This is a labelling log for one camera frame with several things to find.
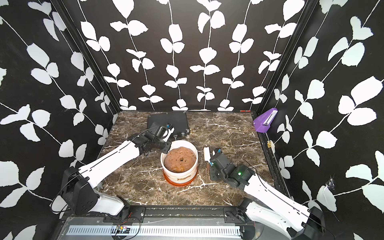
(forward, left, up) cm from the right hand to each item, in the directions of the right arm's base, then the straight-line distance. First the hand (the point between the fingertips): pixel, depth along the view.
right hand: (210, 167), depth 77 cm
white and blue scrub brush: (+7, +1, +1) cm, 7 cm away
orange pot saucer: (-5, +17, -12) cm, 21 cm away
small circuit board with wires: (-26, +43, -12) cm, 52 cm away
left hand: (+13, +22, +4) cm, 26 cm away
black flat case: (+42, +22, -9) cm, 48 cm away
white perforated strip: (-26, +30, -13) cm, 42 cm away
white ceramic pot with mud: (+2, +17, -2) cm, 17 cm away
